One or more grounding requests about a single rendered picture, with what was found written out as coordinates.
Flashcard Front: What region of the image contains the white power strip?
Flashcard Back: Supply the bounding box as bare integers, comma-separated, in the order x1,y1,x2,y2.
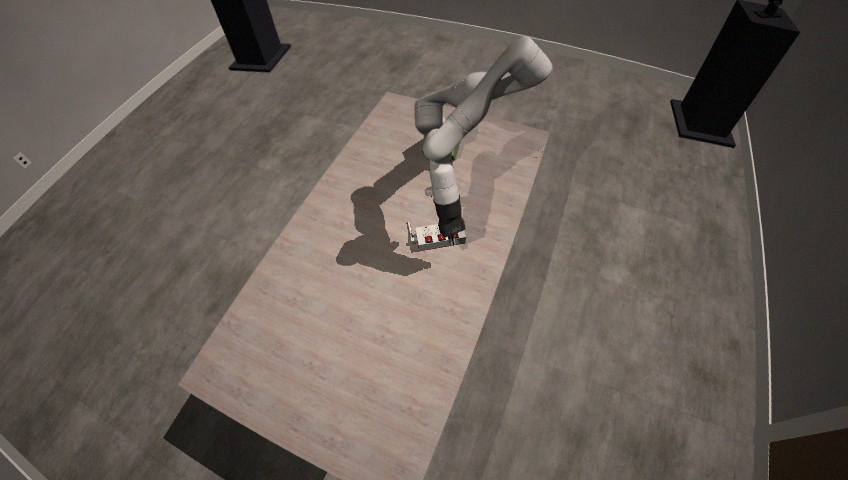
408,221,466,251

